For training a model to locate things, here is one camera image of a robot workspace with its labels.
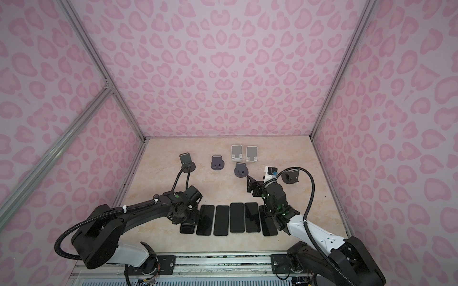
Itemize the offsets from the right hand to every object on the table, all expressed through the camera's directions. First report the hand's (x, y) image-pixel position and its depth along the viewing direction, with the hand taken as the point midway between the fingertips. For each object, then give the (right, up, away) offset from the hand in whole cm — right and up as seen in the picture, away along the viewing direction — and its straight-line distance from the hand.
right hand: (254, 176), depth 82 cm
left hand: (-29, -21, +4) cm, 36 cm away
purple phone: (-31, -24, 0) cm, 39 cm away
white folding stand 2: (+1, +10, +25) cm, 27 cm away
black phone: (-8, -21, +4) cm, 23 cm away
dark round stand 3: (-6, +1, +17) cm, 18 cm away
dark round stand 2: (-19, +4, +22) cm, 30 cm away
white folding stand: (-8, +11, +25) cm, 28 cm away
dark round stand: (-37, +6, +19) cm, 41 cm away
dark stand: (+21, -2, +14) cm, 25 cm away
